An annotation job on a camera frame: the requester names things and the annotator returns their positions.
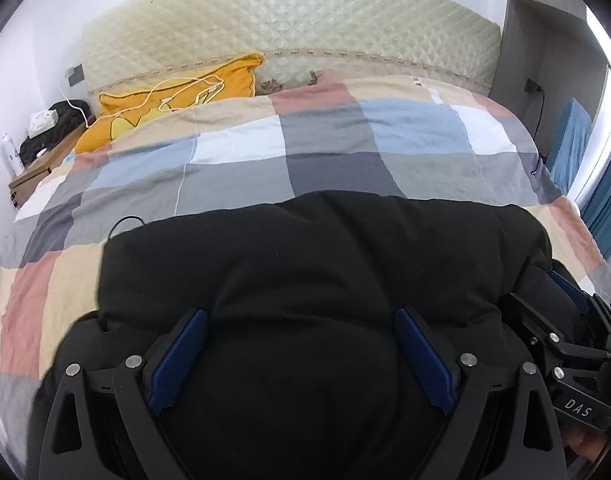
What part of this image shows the floral pillow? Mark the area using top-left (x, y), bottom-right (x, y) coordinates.
top-left (254, 66), bottom-right (340, 96)

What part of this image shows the yellow pillow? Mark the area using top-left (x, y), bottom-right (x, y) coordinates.
top-left (74, 52), bottom-right (264, 154)

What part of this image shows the black cable on bed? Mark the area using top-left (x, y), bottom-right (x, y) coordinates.
top-left (106, 214), bottom-right (147, 241)

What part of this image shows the plaid patchwork duvet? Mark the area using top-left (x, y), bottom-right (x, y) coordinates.
top-left (0, 76), bottom-right (611, 477)

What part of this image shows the cream quilted headboard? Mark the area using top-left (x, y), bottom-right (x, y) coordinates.
top-left (81, 0), bottom-right (501, 94)

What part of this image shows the wooden nightstand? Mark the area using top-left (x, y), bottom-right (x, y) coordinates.
top-left (8, 124), bottom-right (87, 209)

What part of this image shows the wall power socket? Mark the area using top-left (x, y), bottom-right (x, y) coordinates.
top-left (66, 64), bottom-right (85, 87)

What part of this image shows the black clothing on nightstand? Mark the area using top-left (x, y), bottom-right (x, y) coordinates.
top-left (19, 100), bottom-right (92, 167)

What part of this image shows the grey white wardrobe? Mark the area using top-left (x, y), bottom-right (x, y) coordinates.
top-left (490, 0), bottom-right (611, 206)

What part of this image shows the black wall charger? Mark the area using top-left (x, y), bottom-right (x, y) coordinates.
top-left (525, 78), bottom-right (543, 93)

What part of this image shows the white spray bottle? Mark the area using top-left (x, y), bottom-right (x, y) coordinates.
top-left (0, 134), bottom-right (24, 177)

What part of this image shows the blue covered chair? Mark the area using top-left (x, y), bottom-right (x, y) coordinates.
top-left (546, 98), bottom-right (593, 195)

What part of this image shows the white tissue box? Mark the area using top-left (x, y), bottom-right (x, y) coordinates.
top-left (28, 110), bottom-right (59, 139)

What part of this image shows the black puffer jacket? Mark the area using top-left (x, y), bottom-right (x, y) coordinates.
top-left (26, 188), bottom-right (594, 480)

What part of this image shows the blue curtain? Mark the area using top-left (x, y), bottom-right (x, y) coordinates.
top-left (581, 159), bottom-right (611, 260)

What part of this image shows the person's right hand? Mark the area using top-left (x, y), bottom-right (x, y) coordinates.
top-left (563, 427), bottom-right (611, 464)

